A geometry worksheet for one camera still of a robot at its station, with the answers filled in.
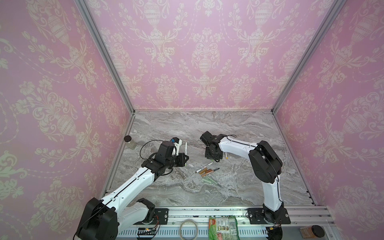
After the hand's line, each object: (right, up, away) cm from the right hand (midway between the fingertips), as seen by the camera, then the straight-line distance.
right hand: (210, 156), depth 95 cm
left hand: (-13, +2, -15) cm, 20 cm away
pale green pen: (+1, -12, -10) cm, 15 cm away
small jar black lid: (-52, +12, -3) cm, 53 cm away
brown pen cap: (-5, -8, -6) cm, 11 cm away
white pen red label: (-8, -8, -6) cm, 13 cm away
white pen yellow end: (+10, 0, -1) cm, 10 cm away
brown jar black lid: (+40, -25, -32) cm, 57 cm away
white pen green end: (-15, +5, -14) cm, 21 cm away
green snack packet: (+3, -28, -26) cm, 38 cm away
